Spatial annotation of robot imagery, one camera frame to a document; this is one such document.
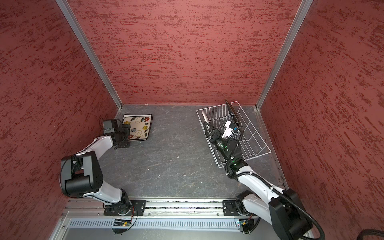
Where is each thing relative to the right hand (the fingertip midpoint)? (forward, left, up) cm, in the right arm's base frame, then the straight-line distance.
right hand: (203, 128), depth 75 cm
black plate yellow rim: (+26, -24, -19) cm, 40 cm away
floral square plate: (+20, +44, -22) cm, 53 cm away
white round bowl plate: (+14, -2, -8) cm, 16 cm away
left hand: (+10, +45, -17) cm, 49 cm away
